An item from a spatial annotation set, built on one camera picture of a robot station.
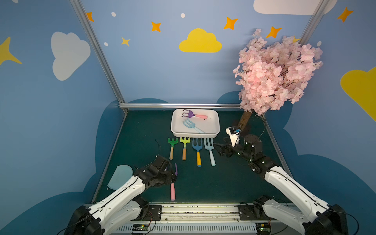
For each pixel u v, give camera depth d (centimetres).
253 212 73
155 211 76
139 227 72
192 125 114
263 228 73
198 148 99
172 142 101
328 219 39
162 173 70
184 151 97
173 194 80
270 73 63
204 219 74
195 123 114
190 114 115
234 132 66
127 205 60
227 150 67
